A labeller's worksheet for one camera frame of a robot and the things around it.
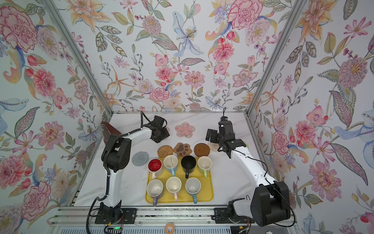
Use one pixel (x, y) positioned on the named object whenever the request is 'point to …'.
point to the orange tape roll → (170, 224)
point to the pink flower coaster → (184, 129)
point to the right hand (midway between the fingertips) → (214, 132)
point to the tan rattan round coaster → (164, 150)
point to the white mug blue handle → (193, 186)
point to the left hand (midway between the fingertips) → (169, 135)
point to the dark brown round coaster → (201, 149)
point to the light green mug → (204, 164)
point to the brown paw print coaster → (182, 149)
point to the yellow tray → (205, 194)
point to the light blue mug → (170, 162)
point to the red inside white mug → (155, 166)
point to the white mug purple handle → (154, 188)
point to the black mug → (188, 163)
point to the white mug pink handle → (174, 185)
